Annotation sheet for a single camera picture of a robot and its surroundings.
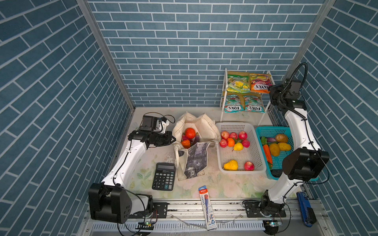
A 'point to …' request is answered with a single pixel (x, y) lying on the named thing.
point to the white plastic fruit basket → (253, 153)
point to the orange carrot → (267, 150)
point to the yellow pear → (231, 165)
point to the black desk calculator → (164, 176)
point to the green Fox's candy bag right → (254, 103)
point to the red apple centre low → (234, 135)
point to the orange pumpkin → (186, 143)
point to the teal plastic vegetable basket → (276, 144)
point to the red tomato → (190, 133)
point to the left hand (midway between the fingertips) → (175, 138)
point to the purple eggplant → (197, 138)
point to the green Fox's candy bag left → (233, 104)
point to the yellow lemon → (238, 146)
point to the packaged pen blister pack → (207, 212)
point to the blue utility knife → (308, 213)
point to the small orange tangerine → (231, 142)
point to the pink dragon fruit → (184, 137)
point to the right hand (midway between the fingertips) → (268, 85)
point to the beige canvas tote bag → (193, 162)
